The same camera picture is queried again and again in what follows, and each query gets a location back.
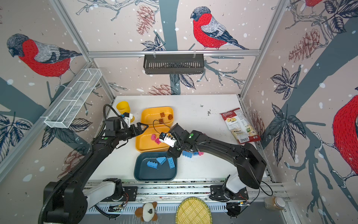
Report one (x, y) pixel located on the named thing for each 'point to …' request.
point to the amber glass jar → (277, 203)
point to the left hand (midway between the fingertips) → (145, 125)
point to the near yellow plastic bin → (145, 144)
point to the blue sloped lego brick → (161, 159)
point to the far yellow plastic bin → (157, 116)
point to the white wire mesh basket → (62, 112)
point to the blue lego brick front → (187, 153)
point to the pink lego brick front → (200, 153)
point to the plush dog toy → (148, 213)
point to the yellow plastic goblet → (124, 107)
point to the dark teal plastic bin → (143, 172)
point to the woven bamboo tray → (193, 210)
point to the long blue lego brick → (152, 164)
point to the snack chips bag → (241, 129)
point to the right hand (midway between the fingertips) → (171, 147)
